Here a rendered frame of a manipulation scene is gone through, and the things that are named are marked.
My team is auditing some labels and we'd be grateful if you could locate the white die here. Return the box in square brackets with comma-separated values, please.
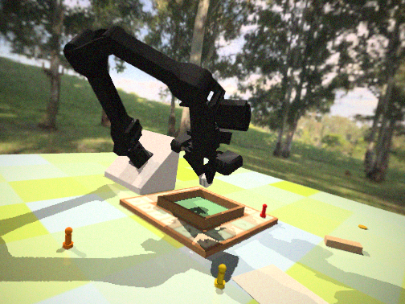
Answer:
[198, 173, 213, 188]

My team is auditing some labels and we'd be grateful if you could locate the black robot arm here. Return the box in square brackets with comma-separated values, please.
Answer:
[63, 26, 252, 169]

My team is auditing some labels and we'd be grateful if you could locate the orange game pawn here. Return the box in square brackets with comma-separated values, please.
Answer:
[62, 227, 73, 249]

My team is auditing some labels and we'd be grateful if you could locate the red pawn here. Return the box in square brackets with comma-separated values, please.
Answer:
[260, 204, 268, 218]

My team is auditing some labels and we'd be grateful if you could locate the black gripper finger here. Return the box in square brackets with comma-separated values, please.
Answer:
[202, 163, 216, 184]
[183, 155, 204, 177]

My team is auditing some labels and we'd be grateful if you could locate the yellow pawn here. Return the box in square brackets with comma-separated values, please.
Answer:
[215, 265, 227, 289]

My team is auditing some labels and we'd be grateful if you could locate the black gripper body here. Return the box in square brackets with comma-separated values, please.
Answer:
[170, 126, 243, 176]

